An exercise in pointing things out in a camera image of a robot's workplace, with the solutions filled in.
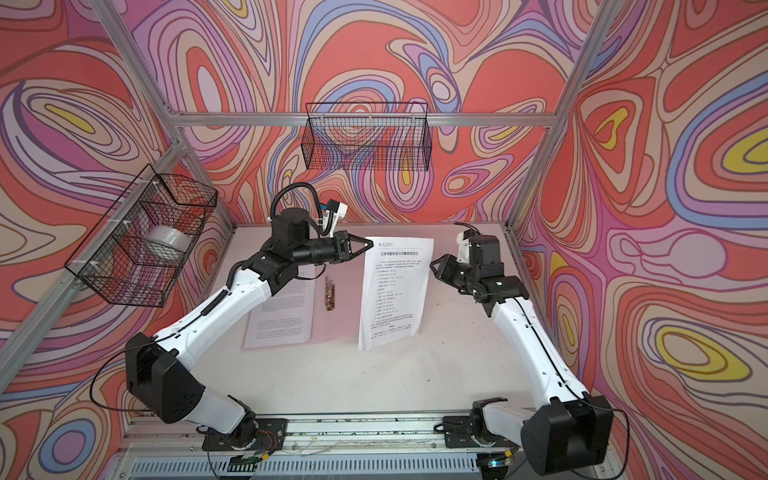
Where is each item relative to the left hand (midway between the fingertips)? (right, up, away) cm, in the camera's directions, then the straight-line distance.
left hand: (374, 245), depth 69 cm
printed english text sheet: (-29, -22, +24) cm, 44 cm away
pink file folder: (-13, -18, +26) cm, 34 cm away
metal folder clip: (-16, -15, +27) cm, 35 cm away
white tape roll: (-51, +1, +4) cm, 52 cm away
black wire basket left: (-54, 0, 0) cm, 54 cm away
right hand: (+16, -7, +10) cm, 20 cm away
